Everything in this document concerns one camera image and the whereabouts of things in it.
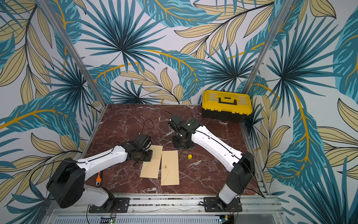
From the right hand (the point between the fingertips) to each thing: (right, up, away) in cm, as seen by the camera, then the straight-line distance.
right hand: (178, 146), depth 77 cm
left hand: (-18, -9, +9) cm, 22 cm away
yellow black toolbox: (+34, +24, +22) cm, 47 cm away
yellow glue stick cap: (+7, -9, +13) cm, 18 cm away
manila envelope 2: (-17, -16, +9) cm, 25 cm away
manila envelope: (-5, -19, +7) cm, 21 cm away
